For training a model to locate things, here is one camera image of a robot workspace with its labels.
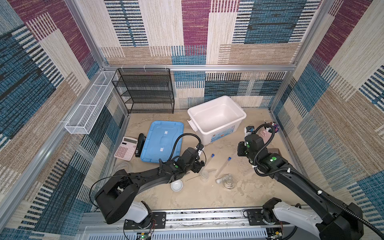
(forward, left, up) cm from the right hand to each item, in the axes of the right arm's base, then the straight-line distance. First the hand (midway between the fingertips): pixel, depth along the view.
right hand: (241, 145), depth 80 cm
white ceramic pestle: (-13, +12, -16) cm, 24 cm away
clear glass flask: (-15, +8, -11) cm, 20 cm away
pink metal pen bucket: (+13, -20, -7) cm, 25 cm away
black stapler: (+12, +60, -14) cm, 63 cm away
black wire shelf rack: (+47, +58, +2) cm, 75 cm away
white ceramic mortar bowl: (-15, +35, -16) cm, 41 cm away
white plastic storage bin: (+29, +8, -13) cm, 33 cm away
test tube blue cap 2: (+1, +3, -17) cm, 17 cm away
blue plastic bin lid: (+16, +48, -18) cm, 54 cm away
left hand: (-1, +23, -8) cm, 25 cm away
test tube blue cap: (+4, +14, -18) cm, 23 cm away
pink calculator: (+9, +69, -15) cm, 71 cm away
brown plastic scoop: (+5, -25, -17) cm, 31 cm away
